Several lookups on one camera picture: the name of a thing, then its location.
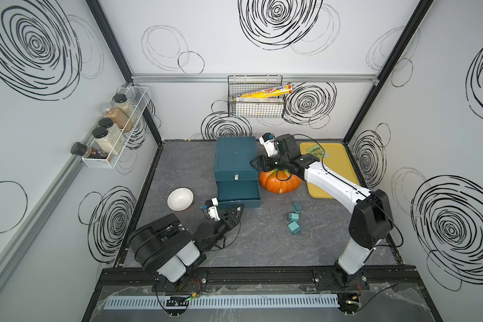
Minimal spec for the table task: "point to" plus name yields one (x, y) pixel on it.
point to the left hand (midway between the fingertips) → (242, 210)
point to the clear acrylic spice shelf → (139, 96)
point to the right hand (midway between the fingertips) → (256, 160)
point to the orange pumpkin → (279, 180)
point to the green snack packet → (316, 151)
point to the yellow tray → (336, 158)
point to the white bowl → (180, 199)
